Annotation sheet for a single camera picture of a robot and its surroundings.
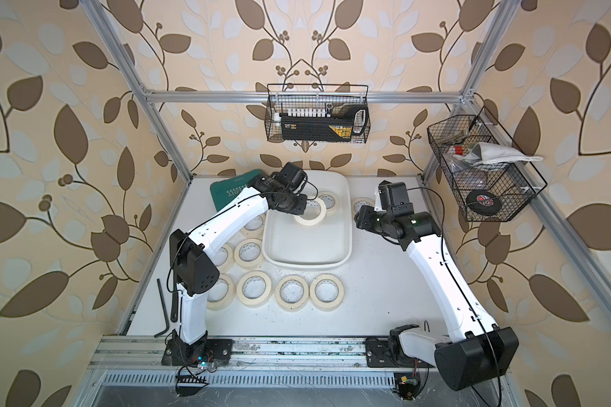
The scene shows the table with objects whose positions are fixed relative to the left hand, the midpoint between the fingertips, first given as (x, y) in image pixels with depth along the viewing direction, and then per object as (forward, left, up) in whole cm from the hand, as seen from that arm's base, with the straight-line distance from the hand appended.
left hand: (303, 206), depth 85 cm
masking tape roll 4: (-28, +3, -17) cm, 33 cm away
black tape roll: (-7, -53, +11) cm, 54 cm away
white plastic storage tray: (-2, +7, -23) cm, 24 cm away
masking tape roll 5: (-22, -8, -20) cm, 31 cm away
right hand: (-8, -18, +4) cm, 20 cm away
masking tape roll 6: (+16, -23, -17) cm, 33 cm away
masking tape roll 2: (-26, +25, -19) cm, 41 cm away
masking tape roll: (-7, +21, -21) cm, 31 cm away
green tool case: (+20, +37, -16) cm, 45 cm away
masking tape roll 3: (-20, +17, -22) cm, 34 cm away
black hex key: (-28, +45, -21) cm, 57 cm away
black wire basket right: (-1, -55, +15) cm, 57 cm away
